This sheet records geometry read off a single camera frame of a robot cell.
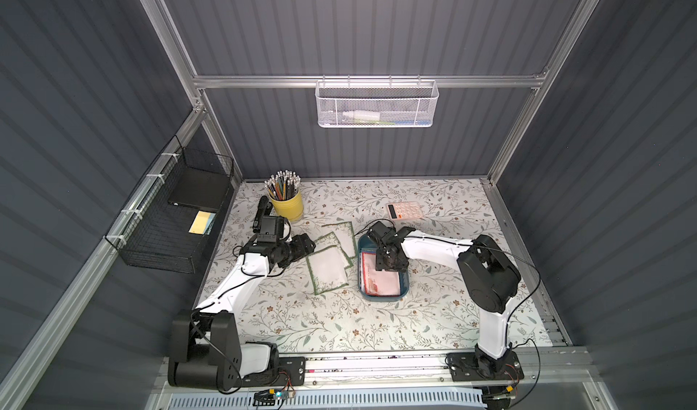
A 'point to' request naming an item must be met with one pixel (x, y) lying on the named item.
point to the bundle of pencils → (284, 185)
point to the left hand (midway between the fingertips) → (308, 249)
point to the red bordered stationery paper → (383, 282)
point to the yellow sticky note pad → (202, 222)
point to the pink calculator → (405, 210)
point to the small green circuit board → (268, 397)
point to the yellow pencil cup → (291, 209)
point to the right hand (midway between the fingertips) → (383, 269)
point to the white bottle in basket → (362, 115)
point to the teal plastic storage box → (366, 242)
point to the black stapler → (264, 209)
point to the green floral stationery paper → (344, 232)
